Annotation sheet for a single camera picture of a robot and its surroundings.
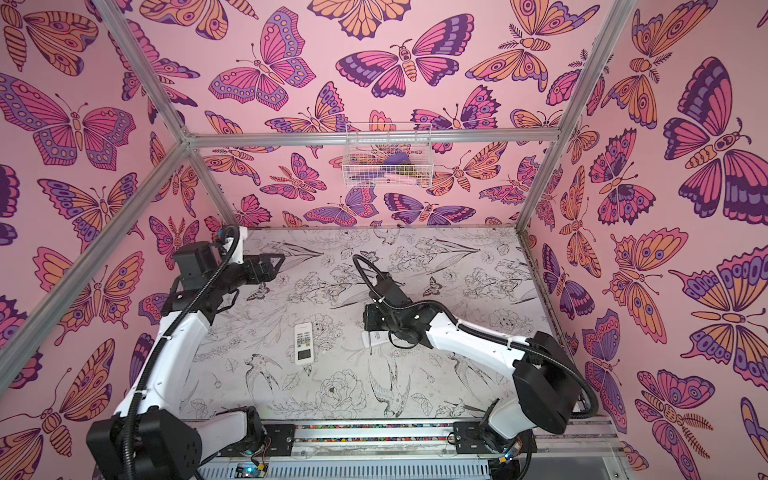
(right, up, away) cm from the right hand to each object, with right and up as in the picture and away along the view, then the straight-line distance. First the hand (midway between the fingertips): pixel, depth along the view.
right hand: (363, 311), depth 81 cm
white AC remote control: (+3, -10, +9) cm, 14 cm away
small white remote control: (-19, -11, +9) cm, 24 cm away
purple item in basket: (+10, +46, +15) cm, 50 cm away
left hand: (-23, +16, -3) cm, 28 cm away
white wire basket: (+7, +48, +16) cm, 51 cm away
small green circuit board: (-27, -37, -8) cm, 47 cm away
